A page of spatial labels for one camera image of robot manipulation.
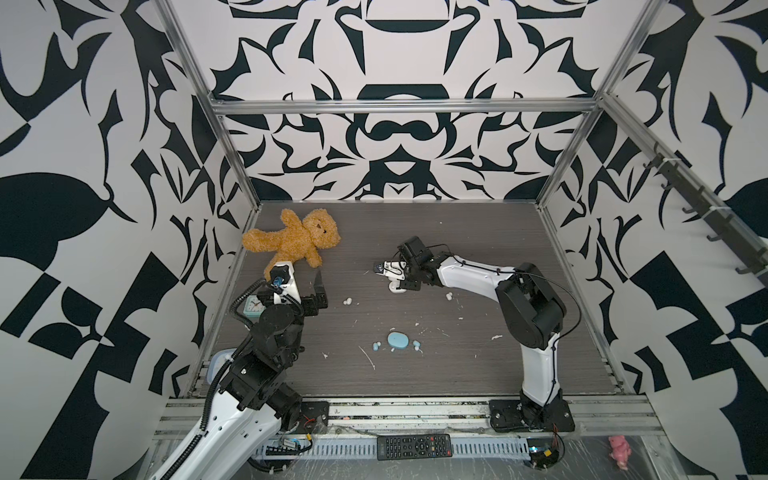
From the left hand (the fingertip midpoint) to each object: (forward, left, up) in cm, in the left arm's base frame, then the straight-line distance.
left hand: (297, 271), depth 69 cm
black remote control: (-32, -26, -26) cm, 49 cm away
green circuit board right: (-35, -56, -29) cm, 72 cm away
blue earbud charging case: (-7, -23, -26) cm, 35 cm away
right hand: (+15, -26, -22) cm, 37 cm away
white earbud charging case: (+10, -24, -23) cm, 34 cm away
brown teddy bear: (+24, +8, -19) cm, 32 cm away
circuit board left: (-31, +4, -30) cm, 43 cm away
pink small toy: (-34, -72, -25) cm, 83 cm away
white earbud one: (+6, -9, -27) cm, 29 cm away
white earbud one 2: (+6, -40, -26) cm, 48 cm away
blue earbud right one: (-9, -29, -27) cm, 40 cm away
